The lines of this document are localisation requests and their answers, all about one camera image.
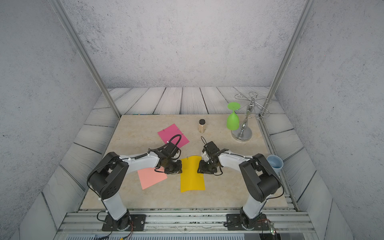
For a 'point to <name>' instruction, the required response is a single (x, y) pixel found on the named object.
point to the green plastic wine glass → (232, 119)
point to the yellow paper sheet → (190, 179)
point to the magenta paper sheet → (167, 133)
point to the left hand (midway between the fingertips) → (185, 172)
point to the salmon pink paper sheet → (149, 176)
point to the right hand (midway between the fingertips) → (201, 171)
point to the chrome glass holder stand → (244, 133)
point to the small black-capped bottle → (201, 125)
